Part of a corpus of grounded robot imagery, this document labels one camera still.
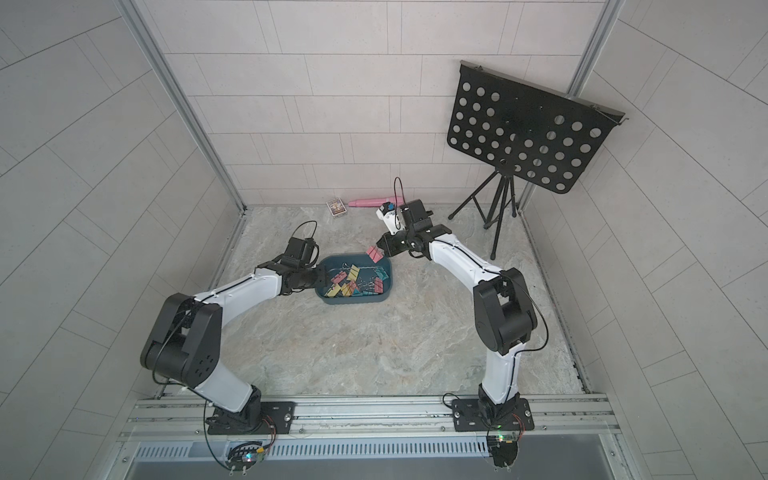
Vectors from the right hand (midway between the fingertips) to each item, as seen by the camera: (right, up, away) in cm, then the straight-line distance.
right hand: (380, 242), depth 89 cm
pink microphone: (-4, +14, +27) cm, 31 cm away
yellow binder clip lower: (-14, -15, +3) cm, 21 cm away
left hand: (-16, -10, +5) cm, 20 cm away
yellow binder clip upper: (-9, -10, +8) cm, 16 cm away
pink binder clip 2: (-1, -14, +5) cm, 15 cm away
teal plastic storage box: (-15, -7, +6) cm, 17 cm away
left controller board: (-30, -48, -21) cm, 61 cm away
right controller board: (+30, -47, -21) cm, 60 cm away
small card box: (-19, +13, +27) cm, 35 cm away
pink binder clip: (-1, -4, 0) cm, 4 cm away
